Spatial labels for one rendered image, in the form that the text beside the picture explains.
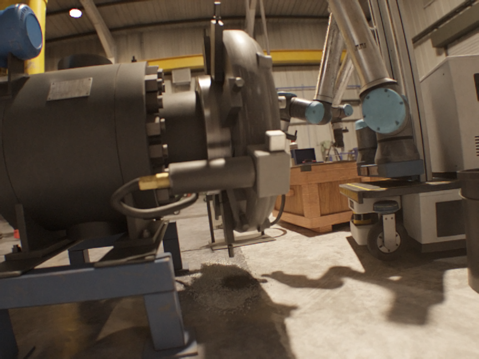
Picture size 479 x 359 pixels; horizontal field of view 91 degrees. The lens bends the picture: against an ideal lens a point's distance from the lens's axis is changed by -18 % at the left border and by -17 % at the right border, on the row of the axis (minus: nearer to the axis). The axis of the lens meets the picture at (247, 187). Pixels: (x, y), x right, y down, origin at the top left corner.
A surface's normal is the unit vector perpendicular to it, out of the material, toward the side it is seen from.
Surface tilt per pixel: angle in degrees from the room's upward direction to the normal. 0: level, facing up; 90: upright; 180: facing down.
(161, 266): 90
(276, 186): 112
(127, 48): 90
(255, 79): 77
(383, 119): 95
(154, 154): 90
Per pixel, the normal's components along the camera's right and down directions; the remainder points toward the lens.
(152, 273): 0.22, 0.00
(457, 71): -0.21, 0.05
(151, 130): 0.25, 0.42
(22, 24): 0.98, -0.02
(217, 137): 0.25, 0.22
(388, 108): -0.56, 0.18
